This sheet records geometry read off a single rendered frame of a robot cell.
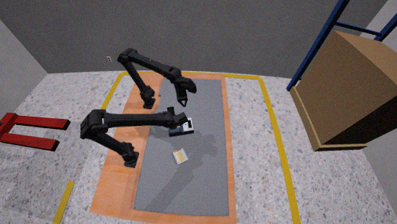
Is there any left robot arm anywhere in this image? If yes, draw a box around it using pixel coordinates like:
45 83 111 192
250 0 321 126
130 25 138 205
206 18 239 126
117 48 197 110

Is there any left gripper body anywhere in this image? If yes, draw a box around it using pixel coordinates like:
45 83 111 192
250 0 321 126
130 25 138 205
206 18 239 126
175 89 188 101

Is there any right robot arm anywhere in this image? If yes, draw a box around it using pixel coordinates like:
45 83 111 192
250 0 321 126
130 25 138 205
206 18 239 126
80 107 188 168

